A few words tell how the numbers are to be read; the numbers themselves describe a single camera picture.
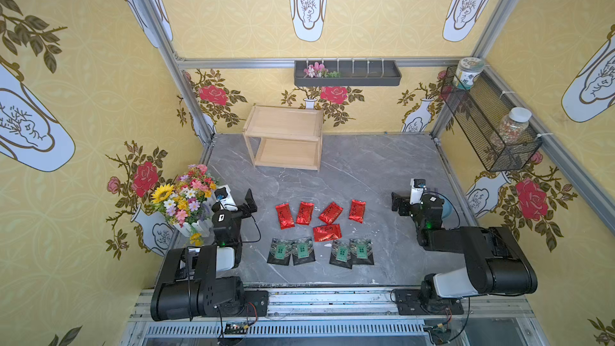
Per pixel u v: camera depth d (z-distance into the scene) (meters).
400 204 0.84
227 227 0.67
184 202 0.79
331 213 0.92
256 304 0.73
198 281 0.44
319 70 0.88
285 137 0.93
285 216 0.92
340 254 0.84
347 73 0.92
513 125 0.65
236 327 0.73
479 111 0.90
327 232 0.88
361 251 0.84
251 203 0.81
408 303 0.73
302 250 0.85
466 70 0.85
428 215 0.70
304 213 0.92
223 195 0.74
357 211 0.93
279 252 0.84
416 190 0.81
